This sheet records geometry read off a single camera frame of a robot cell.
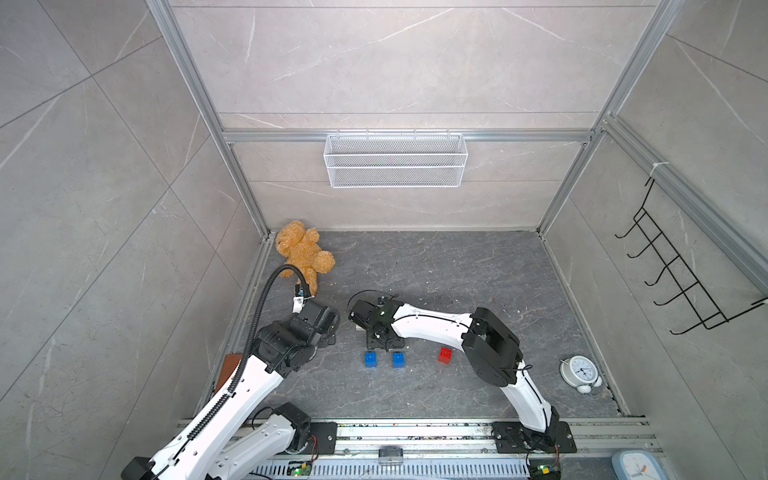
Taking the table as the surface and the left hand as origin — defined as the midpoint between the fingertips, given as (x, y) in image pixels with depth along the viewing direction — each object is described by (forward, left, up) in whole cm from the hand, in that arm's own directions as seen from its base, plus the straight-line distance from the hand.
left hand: (312, 322), depth 74 cm
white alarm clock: (-10, -72, -15) cm, 74 cm away
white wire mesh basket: (+54, -23, +11) cm, 60 cm away
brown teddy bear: (+35, +11, -10) cm, 38 cm away
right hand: (+2, -17, -19) cm, 26 cm away
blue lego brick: (-4, -14, -15) cm, 21 cm away
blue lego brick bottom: (-5, -22, -16) cm, 27 cm away
